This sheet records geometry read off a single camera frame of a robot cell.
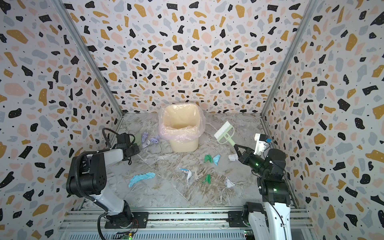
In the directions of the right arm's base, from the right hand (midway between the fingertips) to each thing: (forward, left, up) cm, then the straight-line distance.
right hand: (233, 144), depth 66 cm
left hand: (+15, +59, -27) cm, 66 cm away
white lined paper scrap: (+11, -6, -31) cm, 34 cm away
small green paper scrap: (-4, +10, -30) cm, 32 cm away
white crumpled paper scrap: (-6, -2, -32) cm, 32 cm away
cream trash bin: (+15, +25, -26) cm, 39 cm away
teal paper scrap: (-4, +52, -31) cm, 61 cm away
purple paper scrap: (+22, +46, -30) cm, 59 cm away
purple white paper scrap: (+21, +53, -31) cm, 65 cm away
